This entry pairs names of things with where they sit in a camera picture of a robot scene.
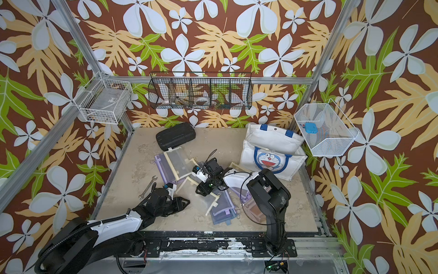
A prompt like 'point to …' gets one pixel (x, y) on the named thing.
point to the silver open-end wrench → (154, 178)
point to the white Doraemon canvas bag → (271, 147)
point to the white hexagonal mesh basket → (327, 131)
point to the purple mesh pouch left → (166, 171)
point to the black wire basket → (197, 90)
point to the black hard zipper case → (170, 137)
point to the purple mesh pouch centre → (242, 194)
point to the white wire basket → (102, 100)
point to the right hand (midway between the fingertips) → (199, 186)
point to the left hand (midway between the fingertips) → (190, 200)
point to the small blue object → (311, 128)
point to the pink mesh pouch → (254, 211)
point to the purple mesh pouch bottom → (224, 211)
